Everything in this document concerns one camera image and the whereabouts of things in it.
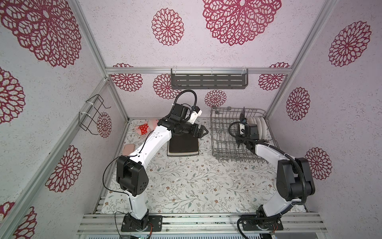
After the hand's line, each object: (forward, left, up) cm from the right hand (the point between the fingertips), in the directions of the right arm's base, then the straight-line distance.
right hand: (241, 130), depth 94 cm
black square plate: (-2, +38, -12) cm, 39 cm away
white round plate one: (+8, -7, 0) cm, 11 cm away
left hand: (-10, +26, +10) cm, 30 cm away
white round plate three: (-12, -4, +14) cm, 18 cm away
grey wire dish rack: (-2, +10, -14) cm, 17 cm away
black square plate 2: (+10, -2, +4) cm, 11 cm away
